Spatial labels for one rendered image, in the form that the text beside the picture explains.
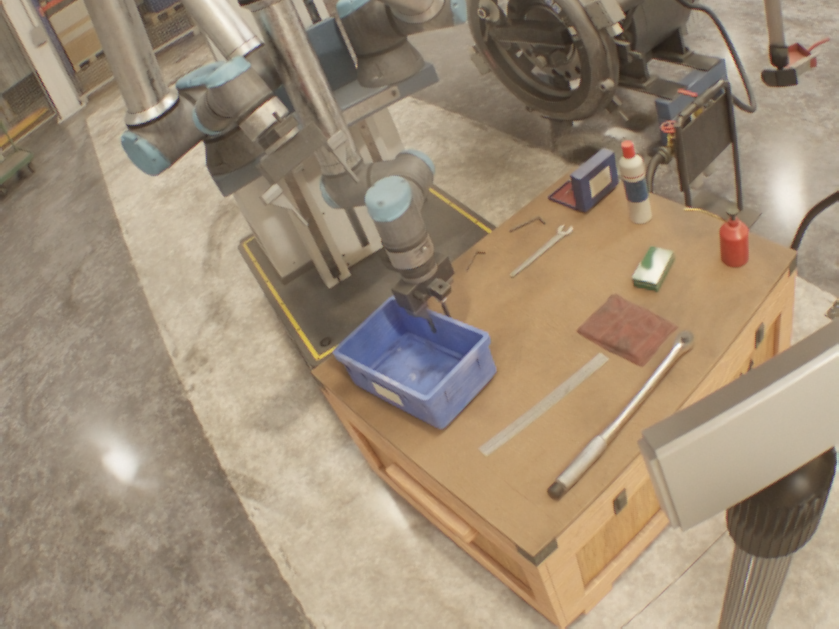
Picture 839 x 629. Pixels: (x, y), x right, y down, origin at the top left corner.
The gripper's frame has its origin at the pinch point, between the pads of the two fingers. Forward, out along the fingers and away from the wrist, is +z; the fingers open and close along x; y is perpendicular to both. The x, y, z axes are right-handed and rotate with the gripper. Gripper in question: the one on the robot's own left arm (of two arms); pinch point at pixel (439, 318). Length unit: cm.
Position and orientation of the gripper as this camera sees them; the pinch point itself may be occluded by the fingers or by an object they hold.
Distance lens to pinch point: 157.7
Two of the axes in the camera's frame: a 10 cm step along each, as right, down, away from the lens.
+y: 6.6, 2.6, -7.0
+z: 3.3, 7.3, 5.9
